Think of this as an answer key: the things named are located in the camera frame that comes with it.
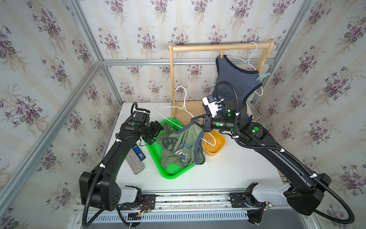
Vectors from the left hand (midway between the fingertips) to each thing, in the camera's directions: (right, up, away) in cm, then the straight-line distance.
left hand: (162, 132), depth 80 cm
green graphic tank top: (+11, -7, -7) cm, 15 cm away
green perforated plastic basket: (+5, -24, +4) cm, 25 cm away
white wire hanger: (+76, +28, +32) cm, 88 cm away
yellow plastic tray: (+25, -2, -21) cm, 32 cm away
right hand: (+17, +7, -19) cm, 27 cm away
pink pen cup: (+58, +7, +15) cm, 60 cm away
